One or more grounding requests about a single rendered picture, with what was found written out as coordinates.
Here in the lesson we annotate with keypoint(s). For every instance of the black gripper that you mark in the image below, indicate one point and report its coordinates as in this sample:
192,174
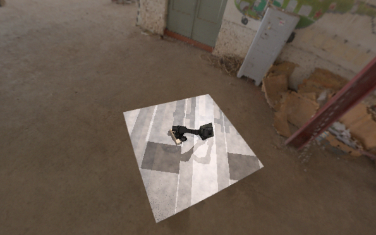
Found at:
183,138

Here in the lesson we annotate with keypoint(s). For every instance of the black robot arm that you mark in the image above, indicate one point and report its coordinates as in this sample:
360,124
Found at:
182,129

